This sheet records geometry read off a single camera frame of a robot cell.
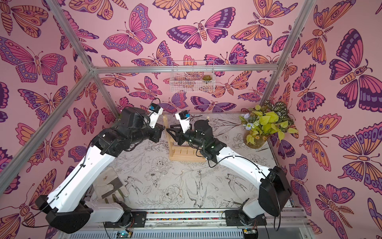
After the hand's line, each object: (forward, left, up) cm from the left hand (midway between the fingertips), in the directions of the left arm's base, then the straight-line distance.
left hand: (166, 126), depth 67 cm
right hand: (+1, -2, -2) cm, 3 cm away
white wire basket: (+43, -11, -1) cm, 44 cm away
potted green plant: (+13, -54, -8) cm, 56 cm away
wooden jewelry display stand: (+2, -6, -27) cm, 27 cm away
